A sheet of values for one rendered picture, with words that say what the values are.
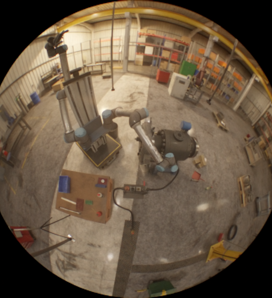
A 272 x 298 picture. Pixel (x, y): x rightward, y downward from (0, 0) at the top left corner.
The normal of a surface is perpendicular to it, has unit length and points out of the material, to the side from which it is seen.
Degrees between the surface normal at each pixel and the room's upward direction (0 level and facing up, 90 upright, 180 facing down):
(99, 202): 0
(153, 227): 0
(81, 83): 90
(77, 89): 90
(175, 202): 0
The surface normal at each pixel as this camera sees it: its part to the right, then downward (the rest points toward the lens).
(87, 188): 0.08, -0.51
